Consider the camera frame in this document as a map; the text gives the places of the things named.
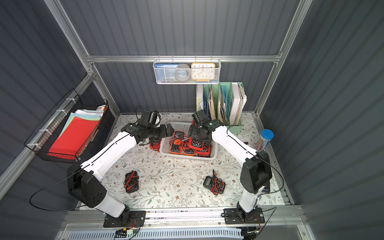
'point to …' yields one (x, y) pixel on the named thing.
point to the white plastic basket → (165, 146)
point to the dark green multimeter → (179, 134)
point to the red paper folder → (74, 137)
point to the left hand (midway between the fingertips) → (166, 130)
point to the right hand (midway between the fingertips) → (199, 133)
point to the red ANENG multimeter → (205, 151)
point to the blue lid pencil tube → (266, 135)
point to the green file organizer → (224, 101)
